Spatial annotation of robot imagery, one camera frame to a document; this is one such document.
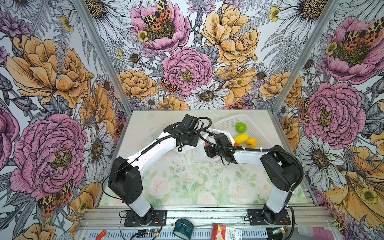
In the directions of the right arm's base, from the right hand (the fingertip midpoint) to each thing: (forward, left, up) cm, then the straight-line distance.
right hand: (208, 150), depth 95 cm
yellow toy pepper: (+4, -28, +2) cm, 28 cm away
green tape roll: (-41, +14, +5) cm, 44 cm away
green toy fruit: (+17, -23, +2) cm, 29 cm away
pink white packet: (-43, -46, -2) cm, 63 cm away
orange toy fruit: (+4, -18, 0) cm, 18 cm away
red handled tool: (-41, +53, -3) cm, 67 cm away
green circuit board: (-40, +29, -3) cm, 50 cm away
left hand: (-2, +10, +13) cm, 16 cm away
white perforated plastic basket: (+13, -30, +2) cm, 33 cm away
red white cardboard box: (-42, -3, +1) cm, 42 cm away
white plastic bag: (-5, +7, +5) cm, 10 cm away
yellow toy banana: (+8, -22, 0) cm, 23 cm away
